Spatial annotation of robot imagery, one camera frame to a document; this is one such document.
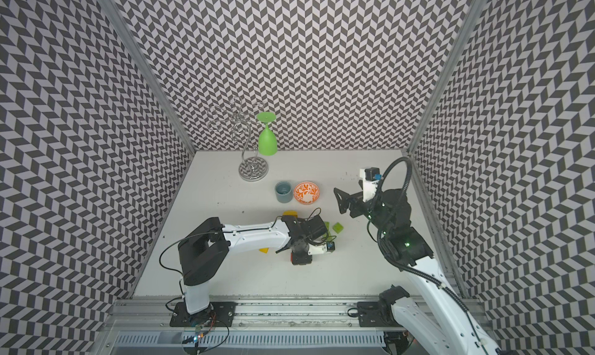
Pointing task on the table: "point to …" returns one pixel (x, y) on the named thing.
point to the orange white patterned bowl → (307, 193)
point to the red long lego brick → (292, 257)
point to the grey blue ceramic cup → (284, 192)
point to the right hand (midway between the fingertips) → (347, 190)
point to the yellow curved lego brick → (290, 212)
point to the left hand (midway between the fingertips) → (303, 255)
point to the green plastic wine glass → (267, 142)
